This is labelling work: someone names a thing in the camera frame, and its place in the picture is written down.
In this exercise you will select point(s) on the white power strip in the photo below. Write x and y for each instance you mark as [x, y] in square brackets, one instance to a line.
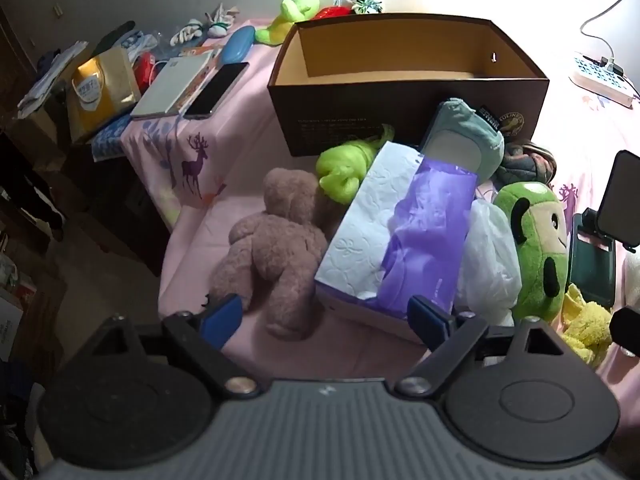
[597, 75]

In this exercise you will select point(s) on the white glove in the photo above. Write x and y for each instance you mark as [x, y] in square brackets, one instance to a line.
[220, 25]
[187, 32]

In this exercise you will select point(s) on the neon green plush toy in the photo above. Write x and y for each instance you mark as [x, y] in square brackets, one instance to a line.
[345, 167]

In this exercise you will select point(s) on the panda plush toy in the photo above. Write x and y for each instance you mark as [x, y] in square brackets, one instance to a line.
[362, 2]

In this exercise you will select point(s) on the white book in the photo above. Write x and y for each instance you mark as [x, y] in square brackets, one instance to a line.
[172, 87]

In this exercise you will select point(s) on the glossy black smartphone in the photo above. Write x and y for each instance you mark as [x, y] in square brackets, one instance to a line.
[215, 91]

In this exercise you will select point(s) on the yellow plush toy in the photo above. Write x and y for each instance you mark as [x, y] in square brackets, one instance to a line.
[585, 330]

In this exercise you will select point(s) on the purple white tissue pack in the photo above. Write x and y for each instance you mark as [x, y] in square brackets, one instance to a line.
[360, 230]

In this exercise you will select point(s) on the gold paper bag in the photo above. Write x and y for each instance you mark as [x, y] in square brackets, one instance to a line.
[105, 95]

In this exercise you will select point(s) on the dark green phone stand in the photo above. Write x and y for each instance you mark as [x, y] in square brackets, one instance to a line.
[592, 270]

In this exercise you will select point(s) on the pale teal fabric slipper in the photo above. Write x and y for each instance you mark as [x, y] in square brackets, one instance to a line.
[465, 125]

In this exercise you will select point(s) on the green frog plush toy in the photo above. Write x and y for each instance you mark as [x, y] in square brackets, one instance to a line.
[285, 22]

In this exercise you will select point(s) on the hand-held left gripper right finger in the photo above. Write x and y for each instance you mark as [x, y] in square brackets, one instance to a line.
[425, 320]

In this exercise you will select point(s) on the pile of papers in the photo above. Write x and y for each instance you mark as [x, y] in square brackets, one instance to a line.
[50, 75]

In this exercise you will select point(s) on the brown teddy bear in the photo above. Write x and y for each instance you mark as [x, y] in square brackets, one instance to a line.
[280, 250]

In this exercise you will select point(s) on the red pouch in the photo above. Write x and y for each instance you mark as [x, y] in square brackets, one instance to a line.
[145, 70]

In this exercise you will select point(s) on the dark shoe insole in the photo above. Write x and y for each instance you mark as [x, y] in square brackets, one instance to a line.
[112, 35]

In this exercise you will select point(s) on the brown cardboard box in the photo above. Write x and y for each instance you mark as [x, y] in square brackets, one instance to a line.
[350, 110]

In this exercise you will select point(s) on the pink deer print bedsheet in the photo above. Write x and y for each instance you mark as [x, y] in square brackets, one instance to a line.
[200, 240]

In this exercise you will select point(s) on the white fluffy plush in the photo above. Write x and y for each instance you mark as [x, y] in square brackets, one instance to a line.
[634, 280]

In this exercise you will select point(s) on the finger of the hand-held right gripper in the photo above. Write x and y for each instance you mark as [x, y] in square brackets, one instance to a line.
[625, 330]

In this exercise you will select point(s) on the orange book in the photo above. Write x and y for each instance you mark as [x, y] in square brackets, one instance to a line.
[200, 51]

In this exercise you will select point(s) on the grey pink plush slipper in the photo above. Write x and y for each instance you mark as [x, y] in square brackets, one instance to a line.
[525, 167]

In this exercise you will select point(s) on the blue glasses case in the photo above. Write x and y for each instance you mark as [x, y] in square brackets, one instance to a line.
[237, 45]

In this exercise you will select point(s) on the clear plastic pack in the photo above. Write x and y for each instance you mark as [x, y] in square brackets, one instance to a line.
[135, 40]

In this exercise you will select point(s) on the black plug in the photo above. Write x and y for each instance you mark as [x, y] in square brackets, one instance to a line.
[616, 67]

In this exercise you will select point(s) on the red plush toy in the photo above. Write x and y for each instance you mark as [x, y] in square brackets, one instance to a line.
[332, 12]

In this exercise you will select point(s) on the white plastic bag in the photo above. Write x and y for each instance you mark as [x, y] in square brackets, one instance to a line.
[487, 260]

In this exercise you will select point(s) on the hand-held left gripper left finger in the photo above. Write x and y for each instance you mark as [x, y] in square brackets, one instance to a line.
[222, 317]

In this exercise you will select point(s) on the blue patterned pack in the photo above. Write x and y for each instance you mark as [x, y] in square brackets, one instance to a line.
[110, 137]

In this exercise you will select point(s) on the green monkey plush toy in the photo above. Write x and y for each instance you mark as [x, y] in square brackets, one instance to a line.
[535, 240]

